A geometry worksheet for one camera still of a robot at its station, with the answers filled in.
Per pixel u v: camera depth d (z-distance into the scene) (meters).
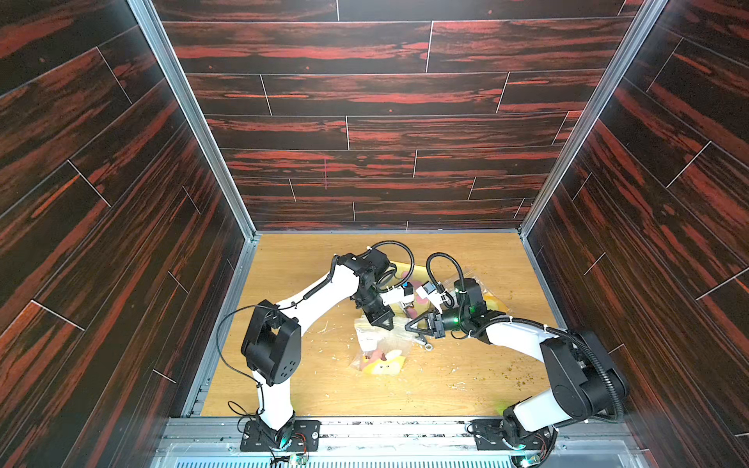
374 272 0.71
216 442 0.73
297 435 0.73
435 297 0.77
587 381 0.44
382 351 0.82
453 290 0.75
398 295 0.75
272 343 0.47
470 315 0.72
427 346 0.88
